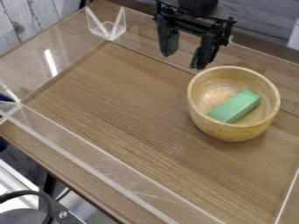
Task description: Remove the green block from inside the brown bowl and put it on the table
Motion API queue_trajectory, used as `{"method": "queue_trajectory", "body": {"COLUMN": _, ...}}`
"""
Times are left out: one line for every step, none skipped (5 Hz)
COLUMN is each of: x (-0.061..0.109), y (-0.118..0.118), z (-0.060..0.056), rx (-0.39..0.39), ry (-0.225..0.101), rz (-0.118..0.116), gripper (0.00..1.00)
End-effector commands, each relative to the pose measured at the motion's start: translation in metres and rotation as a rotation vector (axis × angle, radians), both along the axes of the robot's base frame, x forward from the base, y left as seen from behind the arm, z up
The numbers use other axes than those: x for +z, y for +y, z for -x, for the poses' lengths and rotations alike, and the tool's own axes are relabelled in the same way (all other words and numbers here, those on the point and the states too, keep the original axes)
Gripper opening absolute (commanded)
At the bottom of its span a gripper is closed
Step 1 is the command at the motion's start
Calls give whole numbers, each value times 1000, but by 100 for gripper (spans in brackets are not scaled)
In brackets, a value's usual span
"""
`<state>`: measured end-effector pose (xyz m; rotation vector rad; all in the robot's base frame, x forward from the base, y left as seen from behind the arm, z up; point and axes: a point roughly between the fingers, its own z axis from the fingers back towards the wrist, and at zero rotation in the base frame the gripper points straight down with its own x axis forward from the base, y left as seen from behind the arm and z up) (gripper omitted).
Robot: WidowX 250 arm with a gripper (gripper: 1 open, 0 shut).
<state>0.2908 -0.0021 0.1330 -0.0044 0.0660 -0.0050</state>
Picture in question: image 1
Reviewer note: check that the brown wooden bowl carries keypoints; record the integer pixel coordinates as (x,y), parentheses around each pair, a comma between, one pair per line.
(218,84)

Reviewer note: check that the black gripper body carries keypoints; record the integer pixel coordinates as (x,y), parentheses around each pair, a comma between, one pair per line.
(198,16)

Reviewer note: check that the clear acrylic enclosure walls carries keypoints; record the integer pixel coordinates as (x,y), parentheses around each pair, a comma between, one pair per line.
(101,117)

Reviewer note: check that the blue object behind acrylic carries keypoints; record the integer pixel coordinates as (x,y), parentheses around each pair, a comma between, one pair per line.
(6,98)

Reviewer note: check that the green rectangular block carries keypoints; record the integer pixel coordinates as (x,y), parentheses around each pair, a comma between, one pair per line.
(237,107)

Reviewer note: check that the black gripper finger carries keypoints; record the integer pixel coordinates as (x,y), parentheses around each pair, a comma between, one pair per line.
(206,51)
(168,35)

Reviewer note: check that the black table leg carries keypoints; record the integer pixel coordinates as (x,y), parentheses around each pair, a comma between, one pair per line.
(49,185)

